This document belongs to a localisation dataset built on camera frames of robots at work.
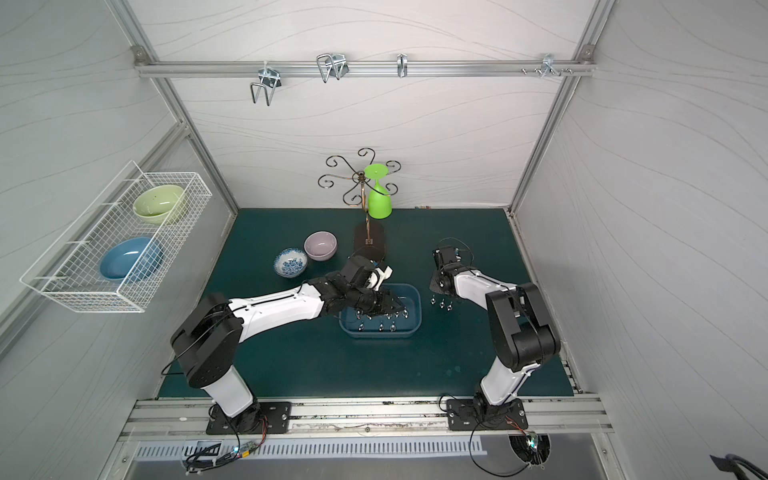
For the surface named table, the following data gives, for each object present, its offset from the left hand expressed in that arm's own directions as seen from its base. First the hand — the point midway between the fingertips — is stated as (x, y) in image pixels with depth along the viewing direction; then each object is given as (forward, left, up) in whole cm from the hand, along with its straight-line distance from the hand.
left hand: (403, 311), depth 80 cm
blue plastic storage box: (+1, -1, -11) cm, 11 cm away
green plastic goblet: (+32, +8, +10) cm, 35 cm away
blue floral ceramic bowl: (+22, +39, -10) cm, 46 cm away
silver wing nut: (+8, -13, -11) cm, 19 cm away
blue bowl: (+1, +64, +21) cm, 67 cm away
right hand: (+16, -14, -10) cm, 24 cm away
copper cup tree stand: (+34, +4, +20) cm, 40 cm away
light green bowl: (+17, +64, +22) cm, 70 cm away
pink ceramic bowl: (+29, +29, -8) cm, 42 cm away
